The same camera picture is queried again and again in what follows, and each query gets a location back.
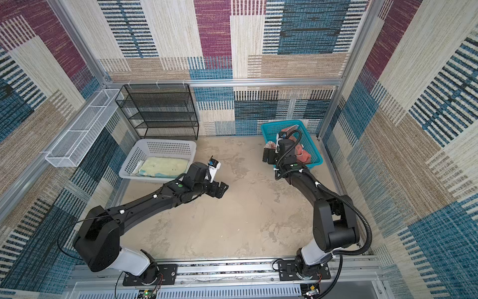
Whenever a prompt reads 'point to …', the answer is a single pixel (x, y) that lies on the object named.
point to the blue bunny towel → (143, 172)
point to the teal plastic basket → (270, 130)
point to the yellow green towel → (165, 165)
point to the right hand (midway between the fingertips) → (274, 152)
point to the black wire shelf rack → (165, 111)
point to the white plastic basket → (134, 151)
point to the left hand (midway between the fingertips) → (221, 180)
